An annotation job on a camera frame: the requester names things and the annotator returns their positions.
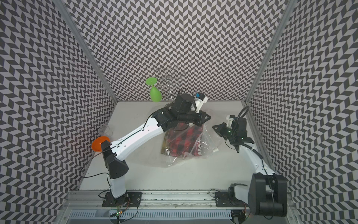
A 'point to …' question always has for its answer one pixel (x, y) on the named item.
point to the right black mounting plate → (222, 199)
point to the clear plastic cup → (104, 130)
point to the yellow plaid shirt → (164, 150)
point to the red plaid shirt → (184, 140)
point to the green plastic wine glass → (155, 95)
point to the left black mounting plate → (130, 199)
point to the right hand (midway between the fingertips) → (212, 128)
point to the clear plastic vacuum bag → (209, 146)
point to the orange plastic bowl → (96, 143)
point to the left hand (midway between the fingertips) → (209, 119)
